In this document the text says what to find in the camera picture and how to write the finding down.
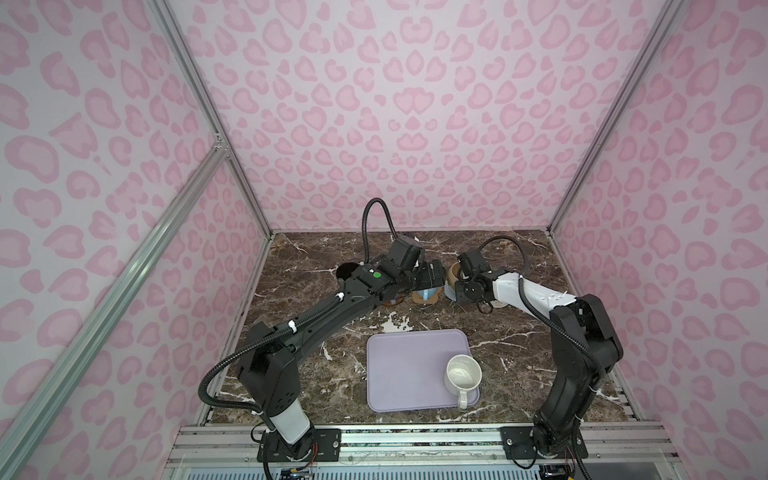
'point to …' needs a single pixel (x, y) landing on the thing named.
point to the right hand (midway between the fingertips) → (466, 290)
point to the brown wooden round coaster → (397, 301)
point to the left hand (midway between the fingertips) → (438, 270)
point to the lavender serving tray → (405, 368)
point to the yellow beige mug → (450, 282)
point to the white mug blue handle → (427, 296)
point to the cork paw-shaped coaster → (419, 300)
